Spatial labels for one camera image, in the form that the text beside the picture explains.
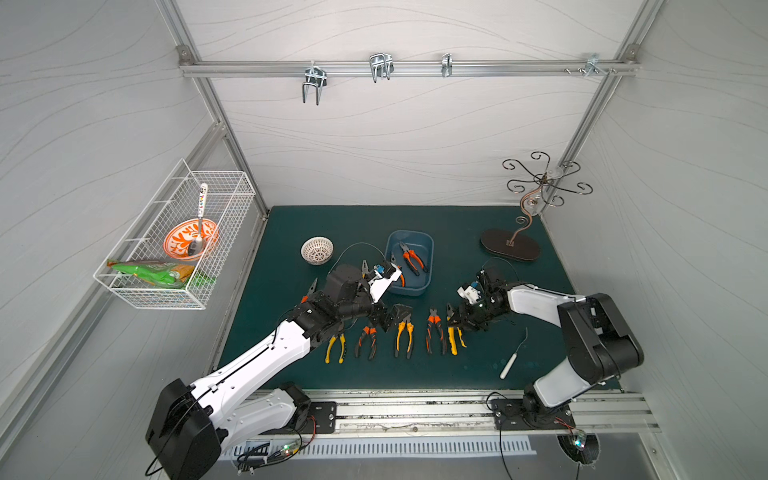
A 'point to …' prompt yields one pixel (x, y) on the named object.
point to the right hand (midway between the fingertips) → (451, 323)
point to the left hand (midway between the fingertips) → (400, 298)
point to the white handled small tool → (513, 357)
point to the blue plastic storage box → (412, 252)
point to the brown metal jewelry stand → (498, 241)
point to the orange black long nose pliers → (367, 331)
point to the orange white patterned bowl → (177, 241)
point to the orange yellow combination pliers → (406, 322)
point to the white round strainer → (317, 250)
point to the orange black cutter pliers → (435, 319)
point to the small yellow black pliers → (450, 313)
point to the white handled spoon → (198, 247)
